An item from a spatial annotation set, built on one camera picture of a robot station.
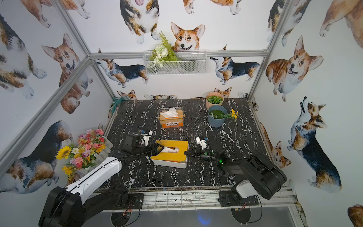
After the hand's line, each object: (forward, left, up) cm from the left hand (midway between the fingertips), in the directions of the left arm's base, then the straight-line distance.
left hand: (159, 144), depth 84 cm
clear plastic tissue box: (+18, -5, -5) cm, 19 cm away
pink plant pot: (+36, -37, +1) cm, 51 cm away
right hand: (-6, -16, +4) cm, 18 cm away
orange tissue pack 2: (+24, -6, -1) cm, 25 cm away
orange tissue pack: (-3, -7, -1) cm, 8 cm away
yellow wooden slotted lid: (-8, -12, -1) cm, 15 cm away
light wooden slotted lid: (+26, -12, -4) cm, 29 cm away
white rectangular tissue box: (-11, -7, -2) cm, 13 cm away
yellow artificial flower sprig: (+18, -47, +4) cm, 50 cm away
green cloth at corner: (+44, +43, -10) cm, 63 cm away
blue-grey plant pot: (+25, -38, -4) cm, 45 cm away
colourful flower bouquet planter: (-4, +35, +6) cm, 36 cm away
